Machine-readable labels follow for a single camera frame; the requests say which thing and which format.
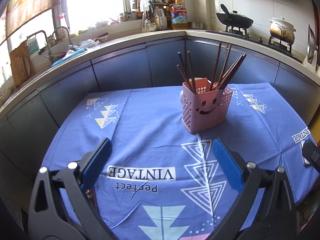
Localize brown wooden chopstick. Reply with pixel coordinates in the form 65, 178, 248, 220
215, 43, 232, 89
220, 62, 240, 90
209, 41, 222, 91
217, 54, 245, 90
187, 51, 196, 94
220, 53, 247, 90
177, 52, 187, 74
177, 64, 193, 92

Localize pink plastic utensil holder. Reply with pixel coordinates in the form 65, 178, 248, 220
181, 78, 233, 134

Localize blue grey kitchen cabinets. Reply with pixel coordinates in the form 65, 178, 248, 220
1, 33, 319, 180

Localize steel kitchen faucet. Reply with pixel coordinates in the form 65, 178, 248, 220
26, 26, 75, 65

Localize steel wok lid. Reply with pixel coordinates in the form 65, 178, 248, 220
306, 25, 317, 64

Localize black gas stove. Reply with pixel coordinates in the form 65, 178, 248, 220
206, 25, 303, 63

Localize blue patterned tablecloth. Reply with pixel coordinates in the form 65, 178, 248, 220
42, 83, 319, 239

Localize white ceramic clay pot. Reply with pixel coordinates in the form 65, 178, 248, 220
269, 17, 296, 45

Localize black wok with lid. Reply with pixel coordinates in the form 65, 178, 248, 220
216, 4, 254, 29

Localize wooden cutting board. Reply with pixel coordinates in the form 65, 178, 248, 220
10, 41, 35, 88

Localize blue plastic basin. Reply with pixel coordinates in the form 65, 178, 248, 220
51, 48, 87, 67

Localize yellow cooking oil bottle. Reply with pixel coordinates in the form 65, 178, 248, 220
170, 0, 188, 30

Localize white plastic jug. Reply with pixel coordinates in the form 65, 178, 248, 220
155, 8, 168, 30

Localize spice rack with packets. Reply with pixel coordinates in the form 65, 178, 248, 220
138, 0, 184, 32

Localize patterned roller blind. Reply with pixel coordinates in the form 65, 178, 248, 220
1, 0, 61, 41

